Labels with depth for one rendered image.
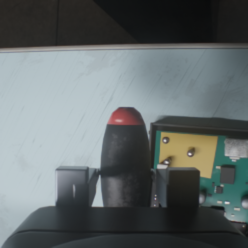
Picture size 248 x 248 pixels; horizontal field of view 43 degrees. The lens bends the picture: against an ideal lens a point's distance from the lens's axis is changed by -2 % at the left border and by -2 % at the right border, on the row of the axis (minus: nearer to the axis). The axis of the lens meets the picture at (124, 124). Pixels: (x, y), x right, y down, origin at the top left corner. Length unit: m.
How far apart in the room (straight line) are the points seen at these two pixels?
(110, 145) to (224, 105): 0.12
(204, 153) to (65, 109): 0.13
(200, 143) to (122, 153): 0.10
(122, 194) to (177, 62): 0.14
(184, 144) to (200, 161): 0.02
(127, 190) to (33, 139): 0.16
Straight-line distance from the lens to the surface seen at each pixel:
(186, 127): 0.25
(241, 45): 0.27
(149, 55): 0.27
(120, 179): 0.16
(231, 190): 0.25
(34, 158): 0.31
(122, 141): 0.16
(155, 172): 0.16
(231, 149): 0.24
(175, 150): 0.25
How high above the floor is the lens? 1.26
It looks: 73 degrees down
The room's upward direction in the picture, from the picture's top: 94 degrees counter-clockwise
